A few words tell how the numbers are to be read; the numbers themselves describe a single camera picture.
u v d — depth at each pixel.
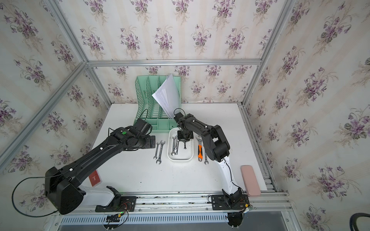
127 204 0.73
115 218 0.72
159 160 0.88
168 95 0.94
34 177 0.39
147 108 1.19
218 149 0.56
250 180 0.80
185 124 0.73
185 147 0.93
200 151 0.92
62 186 0.38
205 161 0.88
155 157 0.90
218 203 0.73
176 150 0.93
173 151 0.93
